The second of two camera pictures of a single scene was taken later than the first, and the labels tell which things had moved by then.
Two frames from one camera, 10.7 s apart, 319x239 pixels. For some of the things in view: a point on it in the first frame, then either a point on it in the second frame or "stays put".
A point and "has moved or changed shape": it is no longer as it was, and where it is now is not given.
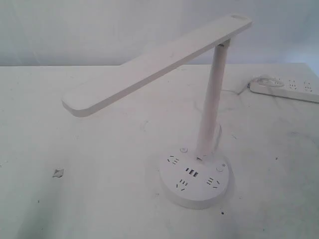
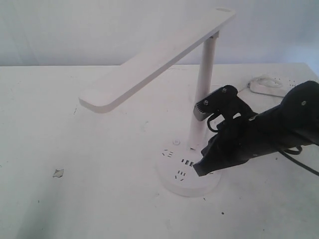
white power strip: x=303 y=88 stays put
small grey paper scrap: x=58 y=173 stays put
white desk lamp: x=193 y=178 has moved or changed shape
